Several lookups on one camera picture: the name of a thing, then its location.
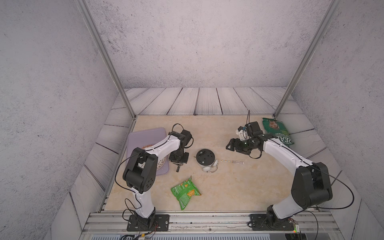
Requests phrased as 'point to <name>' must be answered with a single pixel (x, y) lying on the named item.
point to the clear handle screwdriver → (234, 161)
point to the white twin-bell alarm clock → (205, 158)
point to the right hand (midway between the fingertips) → (231, 148)
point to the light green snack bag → (184, 191)
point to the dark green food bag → (278, 129)
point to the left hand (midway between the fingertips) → (183, 164)
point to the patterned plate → (161, 161)
